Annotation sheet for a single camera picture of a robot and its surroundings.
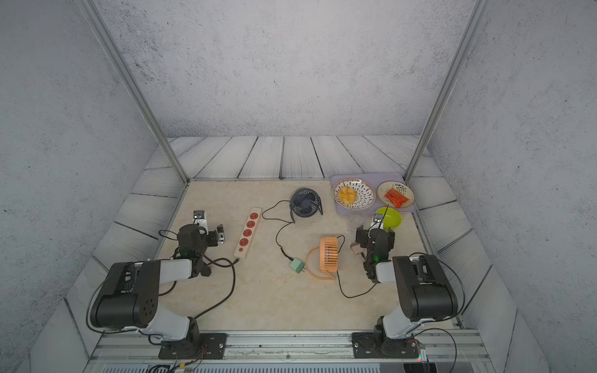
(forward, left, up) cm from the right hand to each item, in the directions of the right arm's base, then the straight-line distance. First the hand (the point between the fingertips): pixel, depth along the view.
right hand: (377, 225), depth 93 cm
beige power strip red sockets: (-7, +54, -5) cm, 55 cm away
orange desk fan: (-14, +20, +1) cm, 25 cm away
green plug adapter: (-14, +31, -5) cm, 35 cm away
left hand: (0, +66, +1) cm, 66 cm away
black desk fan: (+11, +29, +2) cm, 31 cm away
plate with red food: (+23, -14, -7) cm, 28 cm away
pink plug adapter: (-7, +8, -5) cm, 12 cm away
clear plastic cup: (+7, +7, -6) cm, 12 cm away
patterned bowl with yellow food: (+21, +6, -5) cm, 23 cm away
